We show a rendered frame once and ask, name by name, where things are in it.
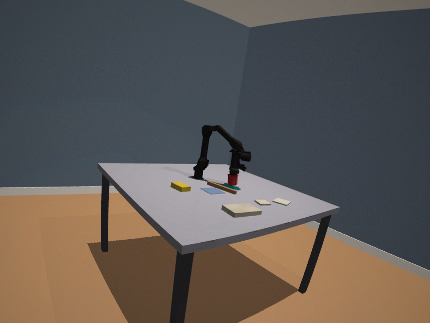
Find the yellow block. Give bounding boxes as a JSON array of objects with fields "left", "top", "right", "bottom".
[{"left": 170, "top": 182, "right": 191, "bottom": 192}]

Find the tan wooden flat bar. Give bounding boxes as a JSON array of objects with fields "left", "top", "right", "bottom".
[{"left": 207, "top": 181, "right": 237, "bottom": 194}]

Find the beige flat square pad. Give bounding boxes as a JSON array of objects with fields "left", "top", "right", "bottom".
[{"left": 254, "top": 200, "right": 271, "bottom": 206}]

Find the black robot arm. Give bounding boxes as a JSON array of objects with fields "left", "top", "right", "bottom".
[{"left": 192, "top": 125, "right": 251, "bottom": 180}]

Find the cream flat square pad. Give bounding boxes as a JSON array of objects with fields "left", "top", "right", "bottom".
[{"left": 273, "top": 198, "right": 291, "bottom": 206}]

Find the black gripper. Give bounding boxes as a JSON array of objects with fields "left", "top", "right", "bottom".
[{"left": 229, "top": 159, "right": 240, "bottom": 176}]

